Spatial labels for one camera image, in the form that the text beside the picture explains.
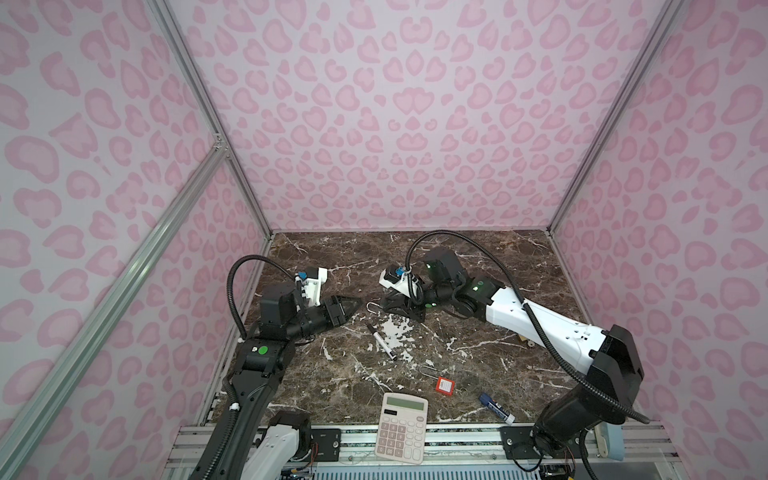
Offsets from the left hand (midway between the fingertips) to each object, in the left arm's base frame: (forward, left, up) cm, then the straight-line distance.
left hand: (359, 300), depth 69 cm
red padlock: (-12, -21, -25) cm, 35 cm away
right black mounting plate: (-25, -38, -28) cm, 53 cm away
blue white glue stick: (-20, -36, -26) cm, 49 cm away
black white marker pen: (+1, -4, -27) cm, 27 cm away
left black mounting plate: (-25, +9, -26) cm, 37 cm away
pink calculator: (-22, -9, -25) cm, 35 cm away
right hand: (+2, -7, -4) cm, 8 cm away
